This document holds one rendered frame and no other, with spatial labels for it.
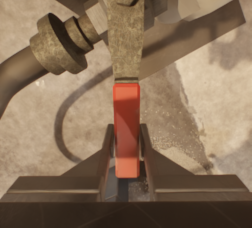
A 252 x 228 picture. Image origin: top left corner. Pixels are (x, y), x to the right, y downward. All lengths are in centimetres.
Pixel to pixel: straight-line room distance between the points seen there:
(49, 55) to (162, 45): 48
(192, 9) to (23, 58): 15
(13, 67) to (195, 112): 61
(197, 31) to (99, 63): 33
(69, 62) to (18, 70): 5
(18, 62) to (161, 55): 49
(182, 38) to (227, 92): 25
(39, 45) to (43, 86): 52
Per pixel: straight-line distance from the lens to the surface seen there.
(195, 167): 81
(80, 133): 71
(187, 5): 19
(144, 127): 15
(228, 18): 68
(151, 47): 61
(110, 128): 15
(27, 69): 18
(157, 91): 63
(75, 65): 17
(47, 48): 17
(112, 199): 62
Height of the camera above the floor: 61
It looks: 73 degrees down
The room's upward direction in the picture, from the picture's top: 179 degrees counter-clockwise
